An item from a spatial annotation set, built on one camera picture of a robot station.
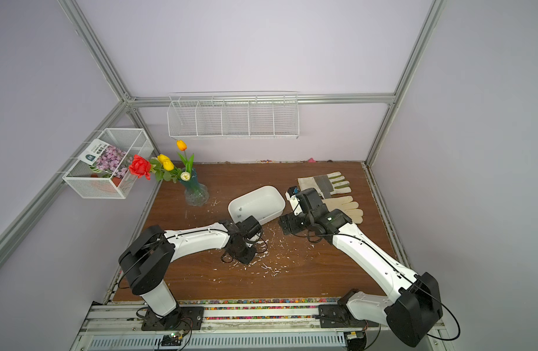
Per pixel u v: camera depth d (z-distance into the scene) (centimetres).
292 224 69
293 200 71
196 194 98
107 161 74
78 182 68
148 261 46
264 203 103
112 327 74
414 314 38
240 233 65
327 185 112
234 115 99
